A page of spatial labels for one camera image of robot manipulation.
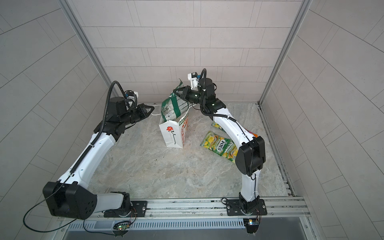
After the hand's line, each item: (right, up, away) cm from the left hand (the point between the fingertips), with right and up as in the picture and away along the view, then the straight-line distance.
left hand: (157, 105), depth 73 cm
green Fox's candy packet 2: (+40, -26, +14) cm, 49 cm away
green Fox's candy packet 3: (+34, -12, +28) cm, 45 cm away
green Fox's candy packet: (+35, -24, +18) cm, 46 cm away
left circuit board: (-12, -54, -9) cm, 56 cm away
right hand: (+9, +7, -2) cm, 11 cm away
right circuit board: (+45, -56, -5) cm, 72 cm away
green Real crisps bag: (+7, -1, +7) cm, 10 cm away
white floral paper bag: (+8, -13, +7) cm, 17 cm away
